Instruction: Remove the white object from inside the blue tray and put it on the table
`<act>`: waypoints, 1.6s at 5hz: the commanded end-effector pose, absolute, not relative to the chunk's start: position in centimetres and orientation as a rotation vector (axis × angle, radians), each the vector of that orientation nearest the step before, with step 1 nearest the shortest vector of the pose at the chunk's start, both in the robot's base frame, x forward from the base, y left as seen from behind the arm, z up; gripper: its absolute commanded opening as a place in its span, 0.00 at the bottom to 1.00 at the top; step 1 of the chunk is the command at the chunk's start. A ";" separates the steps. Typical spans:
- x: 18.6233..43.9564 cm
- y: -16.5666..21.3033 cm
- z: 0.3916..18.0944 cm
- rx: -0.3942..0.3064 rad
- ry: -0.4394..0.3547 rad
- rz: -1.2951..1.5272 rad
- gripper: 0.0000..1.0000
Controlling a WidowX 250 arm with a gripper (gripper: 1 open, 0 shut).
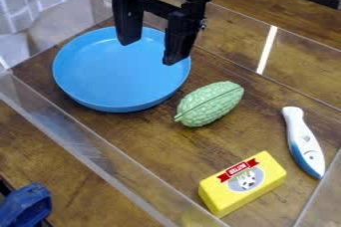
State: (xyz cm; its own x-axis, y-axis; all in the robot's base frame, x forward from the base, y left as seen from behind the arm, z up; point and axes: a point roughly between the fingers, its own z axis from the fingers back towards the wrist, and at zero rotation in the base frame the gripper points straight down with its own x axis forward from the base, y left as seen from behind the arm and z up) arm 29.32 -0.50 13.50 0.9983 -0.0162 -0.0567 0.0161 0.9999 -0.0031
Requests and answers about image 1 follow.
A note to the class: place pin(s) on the yellow butter block toy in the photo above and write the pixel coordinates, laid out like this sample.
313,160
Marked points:
241,183

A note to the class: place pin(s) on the clear acrylic enclosure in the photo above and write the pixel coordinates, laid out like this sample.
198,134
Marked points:
124,169

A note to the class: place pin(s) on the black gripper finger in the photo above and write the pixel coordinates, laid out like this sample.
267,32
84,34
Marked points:
128,14
184,24

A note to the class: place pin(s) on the blue round plastic tray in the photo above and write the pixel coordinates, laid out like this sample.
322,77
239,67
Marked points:
115,78

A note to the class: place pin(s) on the green bitter gourd toy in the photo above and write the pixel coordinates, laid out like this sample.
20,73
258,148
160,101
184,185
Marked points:
209,103

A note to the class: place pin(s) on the white and blue toy fish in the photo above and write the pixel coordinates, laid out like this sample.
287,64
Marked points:
302,143

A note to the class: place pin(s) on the blue clamp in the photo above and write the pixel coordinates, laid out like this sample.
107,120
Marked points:
25,206

